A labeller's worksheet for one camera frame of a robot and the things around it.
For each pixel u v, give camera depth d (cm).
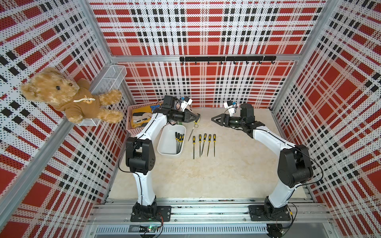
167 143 101
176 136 104
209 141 101
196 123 86
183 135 102
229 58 90
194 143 101
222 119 75
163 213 73
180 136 104
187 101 81
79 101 55
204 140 102
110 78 77
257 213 72
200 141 102
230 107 74
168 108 73
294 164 48
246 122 70
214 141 101
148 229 69
